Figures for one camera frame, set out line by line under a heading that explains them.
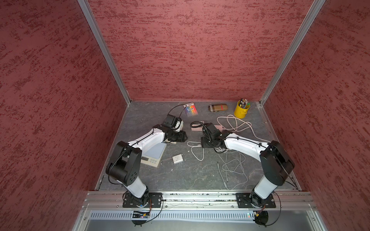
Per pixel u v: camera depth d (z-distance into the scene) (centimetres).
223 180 81
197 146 94
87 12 73
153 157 88
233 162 88
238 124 107
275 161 49
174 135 77
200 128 75
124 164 46
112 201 76
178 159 87
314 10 73
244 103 97
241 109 103
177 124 81
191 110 114
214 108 114
